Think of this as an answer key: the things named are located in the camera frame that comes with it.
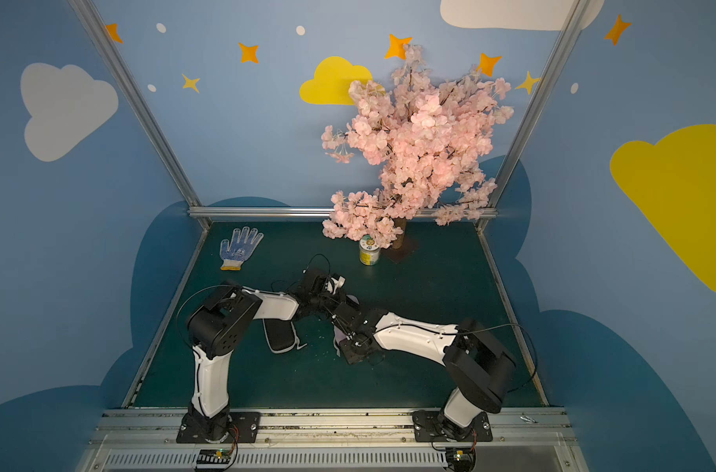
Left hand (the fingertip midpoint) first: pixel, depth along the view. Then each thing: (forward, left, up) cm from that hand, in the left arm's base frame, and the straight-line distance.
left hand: (362, 306), depth 94 cm
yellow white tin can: (+21, -2, +4) cm, 21 cm away
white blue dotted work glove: (+27, +49, -4) cm, 56 cm away
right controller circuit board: (-39, -26, -5) cm, 47 cm away
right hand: (-14, +2, 0) cm, 14 cm away
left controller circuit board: (-41, +37, -6) cm, 56 cm away
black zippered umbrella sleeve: (-11, +25, +1) cm, 27 cm away
